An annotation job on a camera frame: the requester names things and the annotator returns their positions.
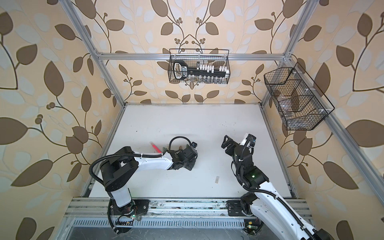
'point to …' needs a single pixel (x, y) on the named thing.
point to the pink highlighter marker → (156, 148)
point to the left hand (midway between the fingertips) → (190, 159)
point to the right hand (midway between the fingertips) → (230, 140)
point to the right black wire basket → (300, 108)
